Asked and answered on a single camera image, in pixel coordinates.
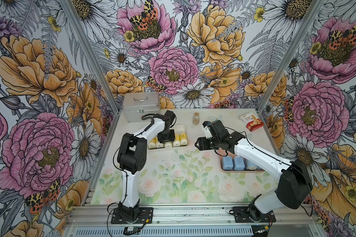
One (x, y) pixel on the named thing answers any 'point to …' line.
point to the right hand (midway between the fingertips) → (200, 147)
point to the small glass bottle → (196, 118)
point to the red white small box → (250, 121)
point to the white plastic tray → (178, 129)
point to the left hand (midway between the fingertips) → (168, 144)
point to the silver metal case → (136, 105)
